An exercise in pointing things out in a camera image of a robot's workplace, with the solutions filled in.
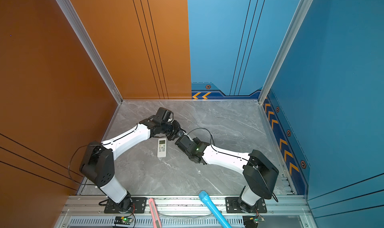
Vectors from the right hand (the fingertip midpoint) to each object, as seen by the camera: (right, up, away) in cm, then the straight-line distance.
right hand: (192, 143), depth 85 cm
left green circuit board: (-32, -34, -14) cm, 49 cm away
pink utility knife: (-16, -33, -16) cm, 40 cm away
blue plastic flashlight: (+7, -24, -13) cm, 28 cm away
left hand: (-3, +8, -1) cm, 8 cm away
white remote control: (-19, -5, +6) cm, 21 cm away
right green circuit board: (+29, -34, -15) cm, 47 cm away
